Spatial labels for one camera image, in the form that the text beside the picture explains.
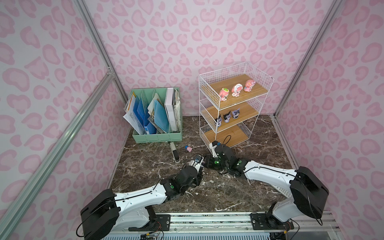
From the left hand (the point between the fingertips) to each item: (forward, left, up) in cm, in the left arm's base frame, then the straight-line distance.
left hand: (202, 166), depth 80 cm
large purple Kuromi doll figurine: (+22, -18, +17) cm, 34 cm away
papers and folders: (+30, +27, +6) cm, 41 cm away
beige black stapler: (+12, +17, -8) cm, 22 cm away
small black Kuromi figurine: (+17, -9, +17) cm, 26 cm away
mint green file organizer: (+48, +36, +11) cm, 61 cm away
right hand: (+2, +2, +1) cm, 2 cm away
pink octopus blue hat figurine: (+17, +8, -11) cm, 22 cm away
